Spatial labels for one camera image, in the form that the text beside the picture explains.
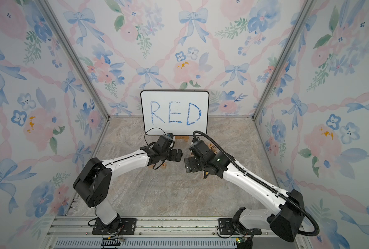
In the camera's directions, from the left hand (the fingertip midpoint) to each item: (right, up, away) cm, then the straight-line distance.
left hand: (178, 152), depth 90 cm
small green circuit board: (+30, -39, -17) cm, 52 cm away
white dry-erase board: (+2, +24, +7) cm, 25 cm away
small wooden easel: (+4, +8, +13) cm, 16 cm away
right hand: (+9, -3, -13) cm, 16 cm away
